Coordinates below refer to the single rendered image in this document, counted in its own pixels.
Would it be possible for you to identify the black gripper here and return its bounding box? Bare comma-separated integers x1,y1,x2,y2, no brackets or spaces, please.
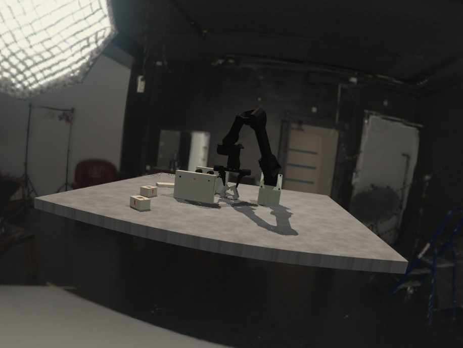
213,156,251,188

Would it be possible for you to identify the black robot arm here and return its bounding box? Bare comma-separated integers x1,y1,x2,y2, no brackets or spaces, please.
217,108,282,187

